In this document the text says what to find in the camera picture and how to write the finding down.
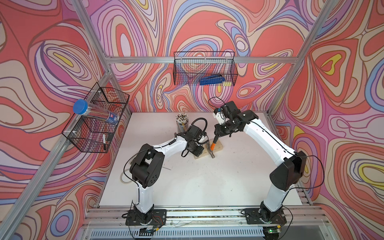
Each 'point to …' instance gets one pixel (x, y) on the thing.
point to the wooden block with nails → (219, 147)
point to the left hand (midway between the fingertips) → (200, 150)
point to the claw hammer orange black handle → (211, 147)
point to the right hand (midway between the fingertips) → (217, 136)
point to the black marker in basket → (104, 141)
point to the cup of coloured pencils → (182, 120)
